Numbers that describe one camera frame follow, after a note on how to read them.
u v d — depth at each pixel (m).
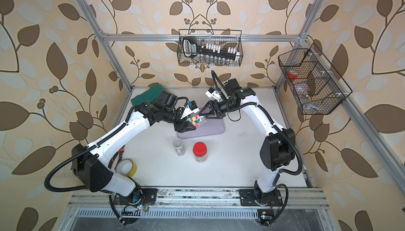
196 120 0.73
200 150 0.79
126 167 0.81
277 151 0.46
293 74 0.81
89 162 0.41
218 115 0.70
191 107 0.65
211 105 0.67
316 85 0.74
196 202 0.74
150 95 1.13
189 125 0.69
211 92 0.74
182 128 0.67
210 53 0.84
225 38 0.91
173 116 0.65
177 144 0.84
